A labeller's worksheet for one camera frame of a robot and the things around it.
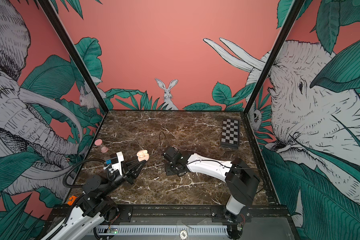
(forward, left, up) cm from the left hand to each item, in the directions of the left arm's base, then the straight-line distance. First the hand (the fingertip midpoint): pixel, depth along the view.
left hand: (144, 160), depth 63 cm
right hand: (+3, -8, -20) cm, 22 cm away
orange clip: (-9, +42, -26) cm, 50 cm away
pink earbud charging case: (+2, +1, +1) cm, 3 cm away
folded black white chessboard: (+31, -52, -25) cm, 65 cm away
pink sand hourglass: (+22, +35, -19) cm, 45 cm away
